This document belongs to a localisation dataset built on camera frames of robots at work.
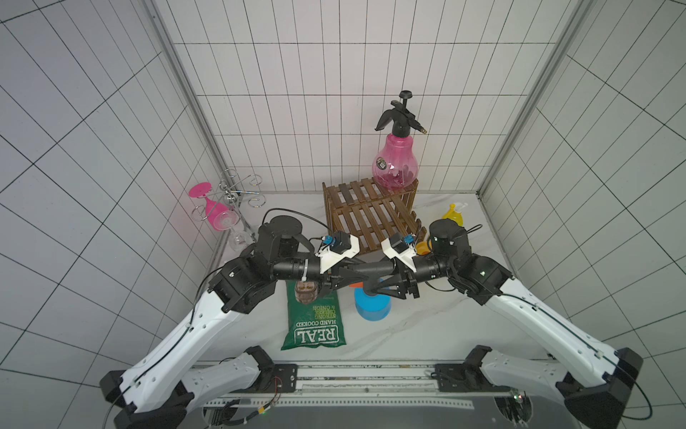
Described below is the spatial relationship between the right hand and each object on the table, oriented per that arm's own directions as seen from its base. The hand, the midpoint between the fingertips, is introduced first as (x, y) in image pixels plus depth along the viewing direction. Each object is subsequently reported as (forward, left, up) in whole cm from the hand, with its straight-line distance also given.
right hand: (364, 285), depth 59 cm
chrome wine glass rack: (+56, +62, -28) cm, 88 cm away
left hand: (0, +2, +4) cm, 5 cm away
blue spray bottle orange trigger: (-3, -2, -7) cm, 8 cm away
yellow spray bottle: (+38, -32, -18) cm, 53 cm away
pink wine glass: (+20, +43, -2) cm, 47 cm away
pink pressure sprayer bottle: (+38, -9, +4) cm, 40 cm away
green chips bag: (-1, +14, -27) cm, 30 cm away
